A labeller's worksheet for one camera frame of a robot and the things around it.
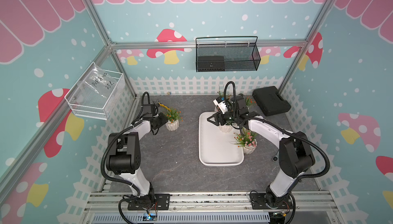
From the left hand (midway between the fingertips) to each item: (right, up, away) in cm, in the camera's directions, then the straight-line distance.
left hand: (166, 120), depth 98 cm
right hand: (+28, +3, -11) cm, 30 cm away
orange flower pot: (+5, +2, -5) cm, 7 cm away
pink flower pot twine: (+46, -9, -18) cm, 50 cm away
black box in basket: (+28, +34, -10) cm, 45 cm away
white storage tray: (+31, -15, -7) cm, 35 cm away
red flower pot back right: (+53, +12, -1) cm, 54 cm away
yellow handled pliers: (-3, +9, +13) cm, 16 cm away
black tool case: (+73, +14, +15) cm, 76 cm away
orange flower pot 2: (+38, -5, -3) cm, 38 cm away
